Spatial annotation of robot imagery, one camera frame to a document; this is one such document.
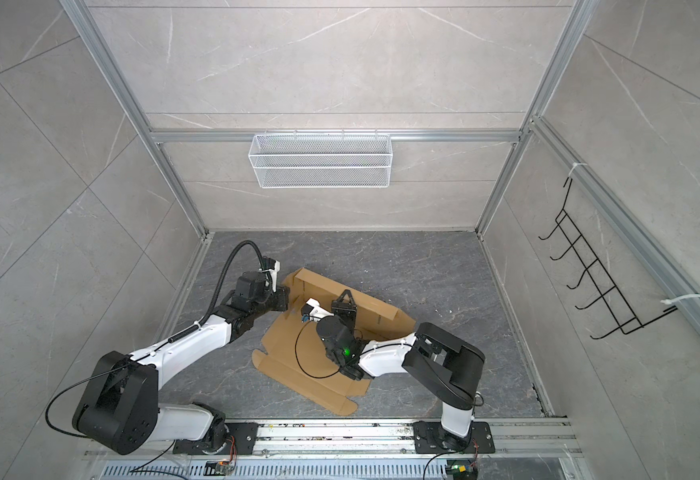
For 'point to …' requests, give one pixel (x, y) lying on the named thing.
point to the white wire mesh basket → (321, 161)
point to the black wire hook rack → (626, 319)
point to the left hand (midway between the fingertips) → (290, 283)
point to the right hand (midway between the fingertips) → (352, 288)
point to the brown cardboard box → (293, 352)
